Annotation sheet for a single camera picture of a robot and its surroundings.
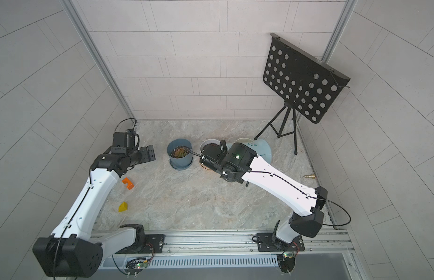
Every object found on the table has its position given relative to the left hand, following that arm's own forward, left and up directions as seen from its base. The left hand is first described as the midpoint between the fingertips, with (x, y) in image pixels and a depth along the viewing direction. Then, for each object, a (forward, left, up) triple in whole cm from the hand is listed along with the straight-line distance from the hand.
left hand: (148, 150), depth 79 cm
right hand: (-9, -42, +8) cm, 44 cm away
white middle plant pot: (+12, -26, -8) cm, 30 cm away
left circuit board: (-41, -1, -18) cm, 45 cm away
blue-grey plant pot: (+1, -13, -14) cm, 19 cm away
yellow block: (-20, +10, -16) cm, 28 cm away
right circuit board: (-40, -60, -20) cm, 75 cm away
